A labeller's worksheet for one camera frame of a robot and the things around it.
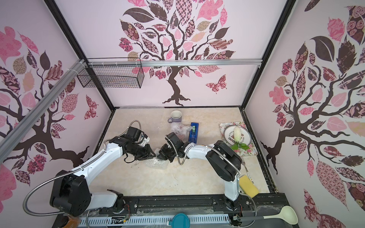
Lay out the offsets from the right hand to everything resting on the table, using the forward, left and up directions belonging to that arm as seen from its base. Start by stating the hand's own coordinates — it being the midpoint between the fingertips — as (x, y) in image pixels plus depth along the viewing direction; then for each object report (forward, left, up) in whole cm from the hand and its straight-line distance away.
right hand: (156, 155), depth 84 cm
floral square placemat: (+6, -63, -9) cm, 64 cm away
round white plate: (+18, -50, -7) cm, 53 cm away
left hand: (-3, 0, +2) cm, 4 cm away
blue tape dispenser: (+18, -24, -3) cm, 30 cm away
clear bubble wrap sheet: (-5, -1, -1) cm, 5 cm away
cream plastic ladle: (-30, -70, -8) cm, 76 cm away
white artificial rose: (+15, -55, -5) cm, 57 cm away
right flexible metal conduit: (-9, -19, +21) cm, 30 cm away
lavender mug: (+35, -11, -5) cm, 37 cm away
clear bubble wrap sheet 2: (+18, -16, 0) cm, 24 cm away
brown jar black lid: (-33, +36, -2) cm, 48 cm away
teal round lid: (-33, -15, 0) cm, 36 cm away
